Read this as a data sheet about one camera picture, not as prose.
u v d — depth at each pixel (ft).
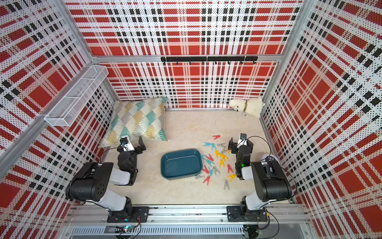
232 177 2.82
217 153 3.14
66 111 2.29
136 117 3.14
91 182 1.50
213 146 3.29
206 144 3.32
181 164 3.01
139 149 2.65
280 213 2.46
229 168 2.97
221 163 3.00
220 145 3.32
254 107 3.72
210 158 3.06
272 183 1.49
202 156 3.07
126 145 2.45
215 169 2.90
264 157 2.69
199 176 2.82
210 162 3.02
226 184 2.75
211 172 2.86
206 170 2.90
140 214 2.42
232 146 2.71
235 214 2.41
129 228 2.27
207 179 2.82
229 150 3.01
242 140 2.51
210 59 2.94
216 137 3.43
